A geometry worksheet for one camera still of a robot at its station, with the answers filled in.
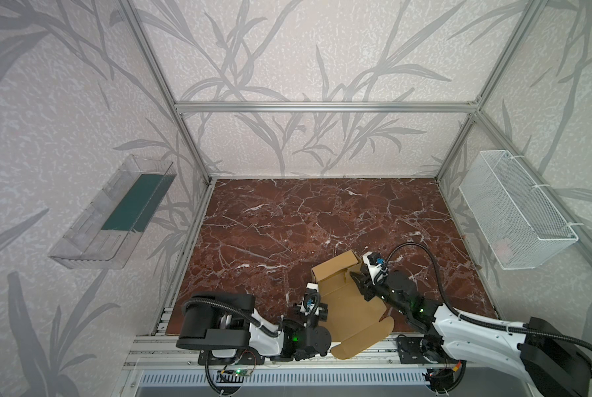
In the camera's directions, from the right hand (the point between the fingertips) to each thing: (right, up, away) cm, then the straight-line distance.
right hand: (355, 262), depth 82 cm
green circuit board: (-34, -28, -12) cm, 46 cm away
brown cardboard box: (-1, -18, -4) cm, 18 cm away
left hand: (-11, -5, -3) cm, 13 cm away
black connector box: (+24, -33, -9) cm, 42 cm away
